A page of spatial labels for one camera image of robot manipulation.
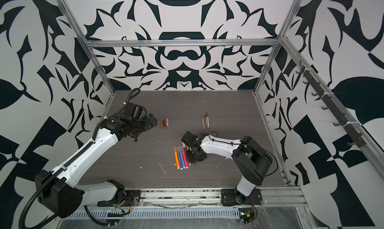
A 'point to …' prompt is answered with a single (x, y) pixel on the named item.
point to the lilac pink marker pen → (208, 120)
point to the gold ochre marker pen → (203, 121)
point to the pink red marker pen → (185, 157)
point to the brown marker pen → (206, 120)
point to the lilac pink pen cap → (167, 122)
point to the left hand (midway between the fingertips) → (151, 121)
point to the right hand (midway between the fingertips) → (192, 159)
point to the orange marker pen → (177, 159)
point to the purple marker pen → (179, 159)
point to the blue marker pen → (182, 156)
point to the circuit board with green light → (246, 215)
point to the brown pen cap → (164, 123)
